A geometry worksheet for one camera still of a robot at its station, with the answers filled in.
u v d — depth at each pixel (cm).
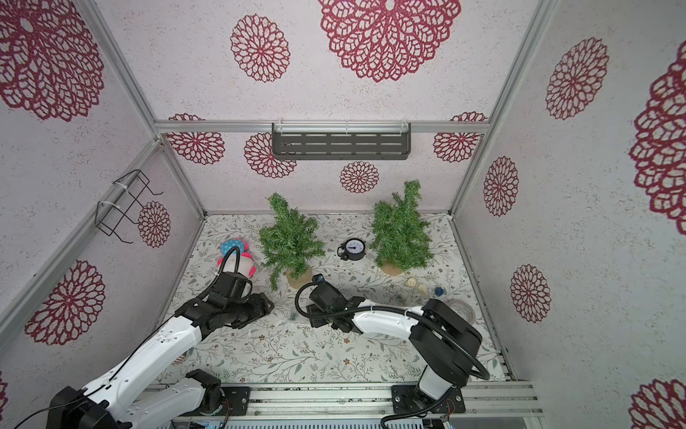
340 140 95
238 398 74
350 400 75
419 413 59
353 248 106
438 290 95
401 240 84
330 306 66
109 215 73
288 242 74
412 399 67
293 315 90
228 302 62
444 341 44
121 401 41
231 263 95
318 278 78
